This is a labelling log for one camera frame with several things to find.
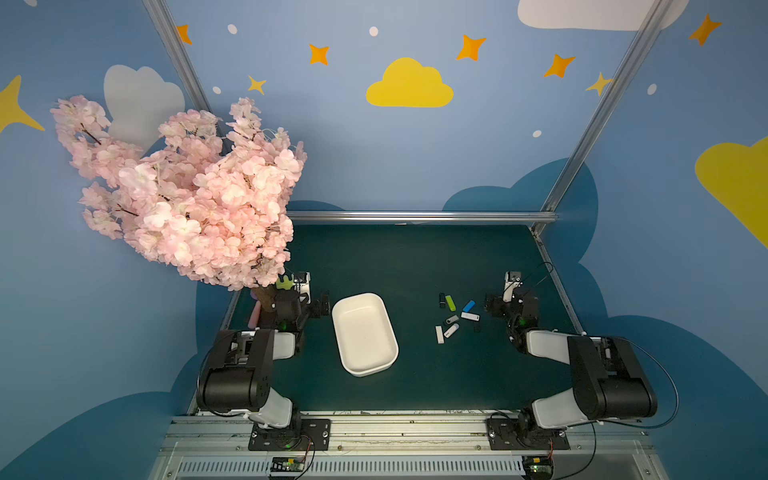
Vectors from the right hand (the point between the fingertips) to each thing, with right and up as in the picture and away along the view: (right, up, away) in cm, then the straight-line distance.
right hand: (509, 290), depth 95 cm
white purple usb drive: (-19, -13, -2) cm, 23 cm away
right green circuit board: (-1, -41, -23) cm, 46 cm away
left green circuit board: (-64, -40, -23) cm, 79 cm away
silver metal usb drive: (-18, -10, 0) cm, 21 cm away
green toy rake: (-75, +1, +6) cm, 75 cm away
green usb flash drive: (-18, -5, +4) cm, 19 cm away
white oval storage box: (-47, -13, -4) cm, 48 cm away
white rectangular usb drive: (-12, -9, +1) cm, 15 cm away
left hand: (-64, +1, -1) cm, 64 cm away
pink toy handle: (-82, -8, -2) cm, 82 cm away
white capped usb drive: (-23, -14, -3) cm, 27 cm away
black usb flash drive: (-21, -4, +5) cm, 22 cm away
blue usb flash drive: (-12, -6, +3) cm, 14 cm away
